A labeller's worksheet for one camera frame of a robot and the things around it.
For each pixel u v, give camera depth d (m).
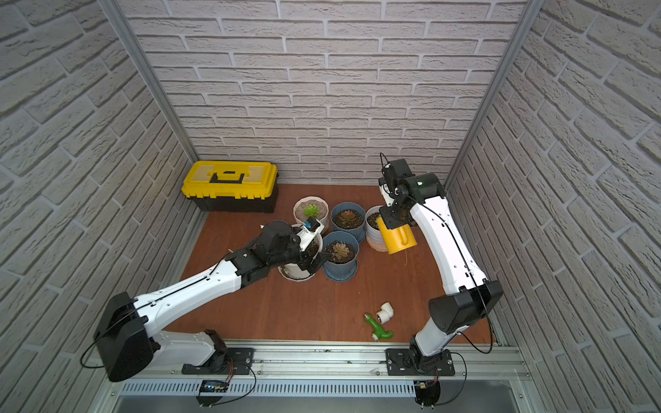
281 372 0.74
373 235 0.94
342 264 0.83
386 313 0.81
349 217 0.95
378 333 0.78
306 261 0.68
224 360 0.67
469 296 0.41
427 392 0.70
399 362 0.74
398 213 0.62
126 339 0.39
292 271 0.87
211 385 0.72
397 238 0.75
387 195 0.67
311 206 0.96
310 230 0.66
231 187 0.97
